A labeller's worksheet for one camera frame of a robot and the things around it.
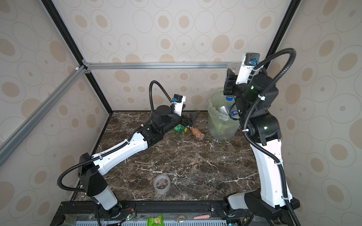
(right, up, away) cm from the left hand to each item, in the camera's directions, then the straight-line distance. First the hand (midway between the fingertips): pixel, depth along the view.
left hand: (196, 107), depth 66 cm
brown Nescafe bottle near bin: (+4, -15, +34) cm, 37 cm away
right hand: (+12, +12, -15) cm, 23 cm away
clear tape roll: (-21, -39, +17) cm, 48 cm away
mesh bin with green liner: (+17, -9, +21) cm, 29 cm away
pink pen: (+3, -55, +5) cm, 55 cm away
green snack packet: (-20, -56, +3) cm, 59 cm away
